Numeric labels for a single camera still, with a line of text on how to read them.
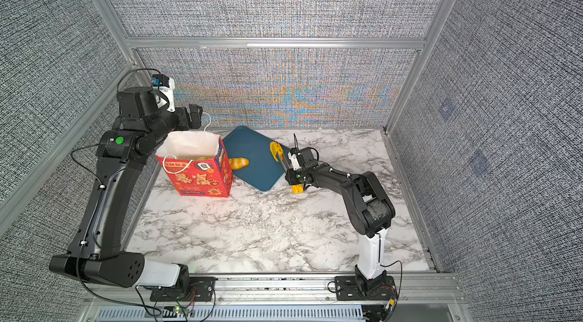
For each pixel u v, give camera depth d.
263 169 1.01
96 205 0.40
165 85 0.56
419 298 0.72
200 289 0.74
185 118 0.60
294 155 0.89
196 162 0.77
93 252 0.38
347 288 0.73
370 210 0.51
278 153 1.03
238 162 1.02
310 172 0.73
